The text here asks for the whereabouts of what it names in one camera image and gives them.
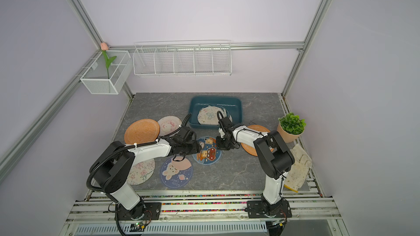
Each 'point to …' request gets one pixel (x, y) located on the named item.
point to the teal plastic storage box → (234, 104)
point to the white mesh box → (95, 79)
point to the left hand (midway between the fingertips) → (198, 149)
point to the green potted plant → (291, 127)
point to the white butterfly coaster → (208, 115)
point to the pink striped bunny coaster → (168, 124)
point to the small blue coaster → (209, 154)
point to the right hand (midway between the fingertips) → (218, 146)
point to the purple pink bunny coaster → (176, 172)
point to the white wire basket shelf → (182, 58)
